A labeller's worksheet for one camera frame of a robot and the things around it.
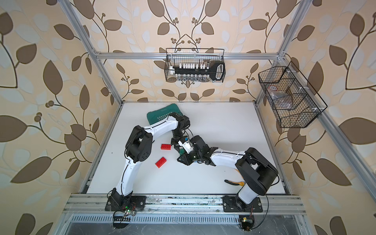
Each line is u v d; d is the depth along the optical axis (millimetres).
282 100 704
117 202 652
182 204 753
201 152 691
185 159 752
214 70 842
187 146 788
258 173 447
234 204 737
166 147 986
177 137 813
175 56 912
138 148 575
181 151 884
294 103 734
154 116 1077
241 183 801
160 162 869
